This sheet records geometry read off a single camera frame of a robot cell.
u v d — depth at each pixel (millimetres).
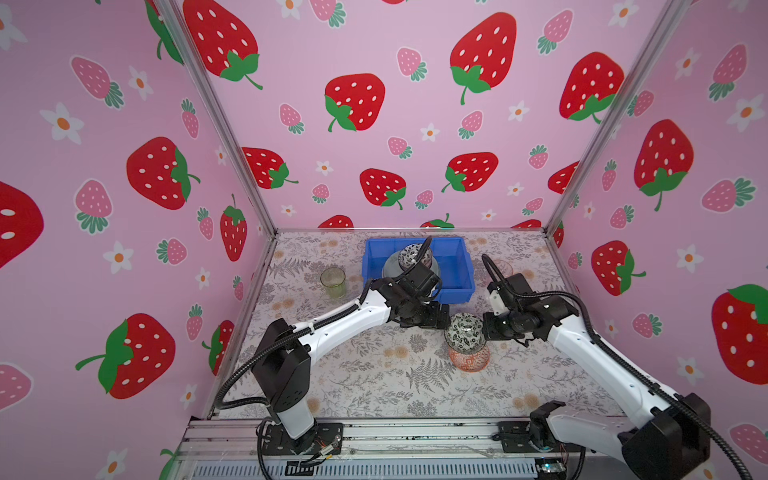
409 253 1039
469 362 859
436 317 700
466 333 837
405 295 585
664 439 377
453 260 1113
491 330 706
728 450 348
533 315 554
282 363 436
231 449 730
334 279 1066
